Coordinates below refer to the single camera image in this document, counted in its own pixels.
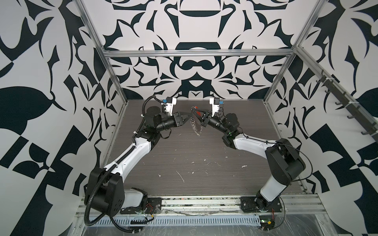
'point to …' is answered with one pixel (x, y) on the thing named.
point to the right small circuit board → (267, 222)
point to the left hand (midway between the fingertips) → (190, 112)
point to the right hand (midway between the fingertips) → (193, 110)
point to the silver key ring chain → (193, 121)
